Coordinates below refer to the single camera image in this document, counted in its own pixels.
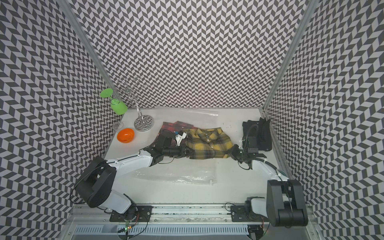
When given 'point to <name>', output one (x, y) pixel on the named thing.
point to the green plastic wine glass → (118, 106)
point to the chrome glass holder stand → (143, 123)
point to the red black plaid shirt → (177, 126)
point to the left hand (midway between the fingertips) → (193, 153)
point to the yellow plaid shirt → (207, 143)
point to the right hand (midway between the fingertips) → (226, 153)
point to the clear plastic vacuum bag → (204, 171)
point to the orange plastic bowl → (125, 135)
